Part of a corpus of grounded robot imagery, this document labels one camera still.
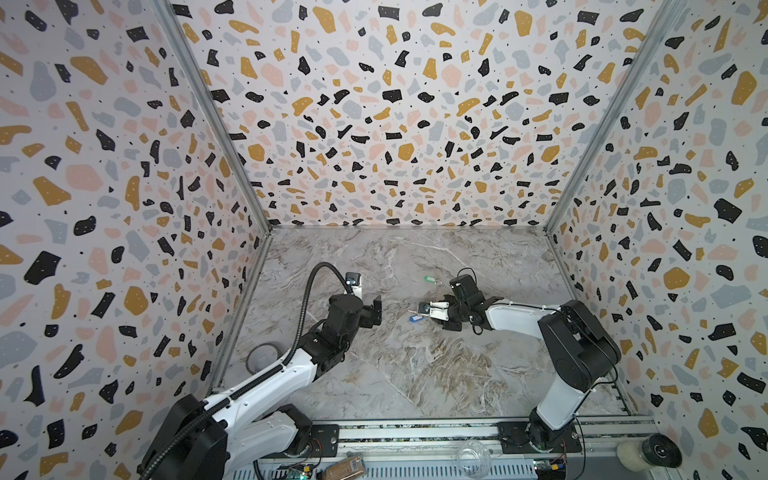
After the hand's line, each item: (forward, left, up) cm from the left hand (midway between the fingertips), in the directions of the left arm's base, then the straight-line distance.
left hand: (370, 291), depth 81 cm
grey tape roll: (-12, +32, -15) cm, 37 cm away
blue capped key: (+1, -13, -18) cm, 23 cm away
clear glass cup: (-37, -25, -17) cm, 48 cm away
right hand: (+4, -20, -14) cm, 25 cm away
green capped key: (+17, -19, -18) cm, 31 cm away
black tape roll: (-37, -63, -6) cm, 74 cm away
